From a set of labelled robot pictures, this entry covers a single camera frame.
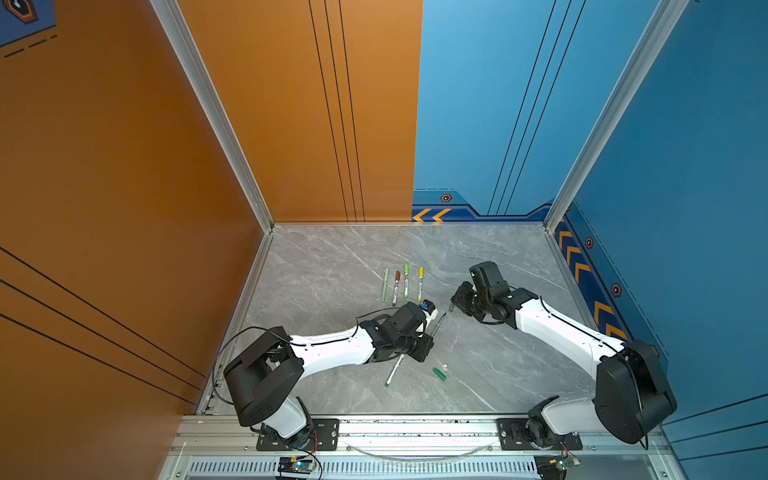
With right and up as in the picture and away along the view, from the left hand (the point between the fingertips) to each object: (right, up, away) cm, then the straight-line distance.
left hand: (435, 341), depth 83 cm
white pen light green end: (-7, +14, +19) cm, 25 cm away
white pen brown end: (-11, +13, +19) cm, 26 cm away
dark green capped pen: (+1, +5, 0) cm, 5 cm away
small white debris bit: (+3, -8, +2) cm, 9 cm away
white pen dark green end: (-14, +13, +19) cm, 28 cm away
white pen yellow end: (-2, +17, +22) cm, 28 cm away
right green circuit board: (+27, -26, -12) cm, 39 cm away
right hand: (+5, +11, +4) cm, 13 cm away
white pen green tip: (-11, -8, 0) cm, 14 cm away
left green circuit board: (-35, -26, -12) cm, 45 cm away
